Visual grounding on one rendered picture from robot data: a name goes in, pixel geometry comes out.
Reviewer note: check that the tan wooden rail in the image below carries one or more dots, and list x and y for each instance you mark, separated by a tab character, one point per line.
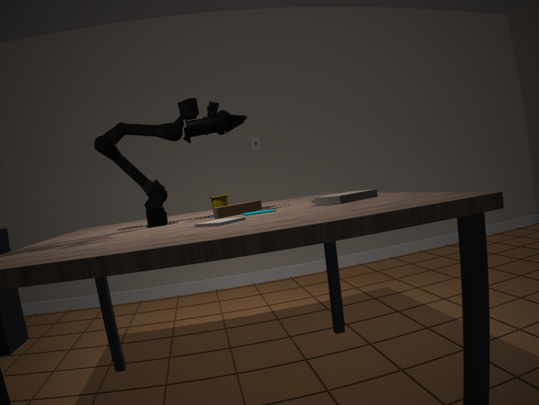
237	209

